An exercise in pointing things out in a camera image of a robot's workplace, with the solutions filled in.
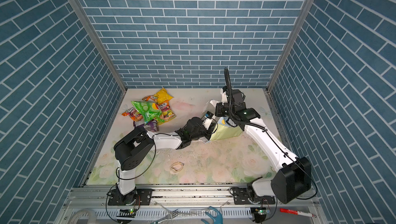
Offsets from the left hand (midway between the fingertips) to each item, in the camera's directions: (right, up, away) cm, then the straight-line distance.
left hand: (219, 128), depth 87 cm
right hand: (-3, +14, -7) cm, 16 cm away
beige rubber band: (-23, -21, -3) cm, 31 cm away
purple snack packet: (-41, 0, +9) cm, 42 cm away
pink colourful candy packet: (-33, +7, +15) cm, 37 cm away
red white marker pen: (+27, -35, -18) cm, 47 cm away
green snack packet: (-42, +9, +5) cm, 43 cm away
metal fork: (-23, -36, -19) cm, 47 cm away
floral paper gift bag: (+1, +1, -10) cm, 10 cm away
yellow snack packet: (-39, +19, +26) cm, 51 cm away
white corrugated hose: (-59, -35, -19) cm, 71 cm away
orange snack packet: (-47, +18, +22) cm, 55 cm away
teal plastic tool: (-2, -37, -20) cm, 42 cm away
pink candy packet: (-54, +7, +12) cm, 56 cm away
